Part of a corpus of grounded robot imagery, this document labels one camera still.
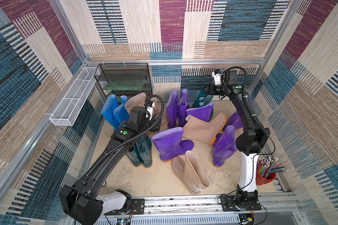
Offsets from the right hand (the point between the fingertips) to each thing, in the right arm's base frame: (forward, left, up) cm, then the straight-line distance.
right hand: (209, 90), depth 90 cm
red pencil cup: (-46, -22, -10) cm, 52 cm away
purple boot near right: (-35, -3, -8) cm, 36 cm away
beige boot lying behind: (-20, +8, -15) cm, 27 cm away
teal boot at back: (-6, +5, -3) cm, 8 cm away
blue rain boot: (-16, +60, -1) cm, 63 cm away
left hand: (-23, +32, +1) cm, 40 cm away
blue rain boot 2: (-18, +52, +1) cm, 55 cm away
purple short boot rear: (-12, +4, -8) cm, 16 cm away
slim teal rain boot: (-40, +43, -7) cm, 59 cm away
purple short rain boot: (-31, +25, -14) cm, 42 cm away
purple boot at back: (-11, +17, -3) cm, 20 cm away
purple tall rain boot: (-14, +24, -2) cm, 28 cm away
